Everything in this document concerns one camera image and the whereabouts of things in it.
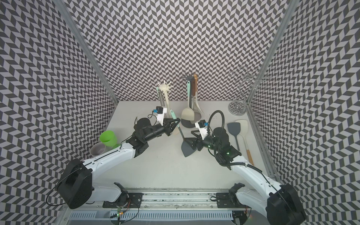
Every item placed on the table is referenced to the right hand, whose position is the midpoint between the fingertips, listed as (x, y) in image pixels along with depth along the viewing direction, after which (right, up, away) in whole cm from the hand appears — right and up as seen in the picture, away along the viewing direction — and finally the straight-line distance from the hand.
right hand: (188, 138), depth 75 cm
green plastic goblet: (-51, -3, +14) cm, 53 cm away
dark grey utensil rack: (+6, +12, +24) cm, 27 cm away
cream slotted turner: (-15, +22, -1) cm, 27 cm away
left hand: (-5, +9, -1) cm, 11 cm away
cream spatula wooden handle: (+40, +5, +24) cm, 47 cm away
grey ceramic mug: (-54, -8, +9) cm, 56 cm away
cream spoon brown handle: (+6, +18, +20) cm, 27 cm away
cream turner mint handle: (0, +13, +17) cm, 21 cm away
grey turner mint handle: (-1, -3, -4) cm, 5 cm away
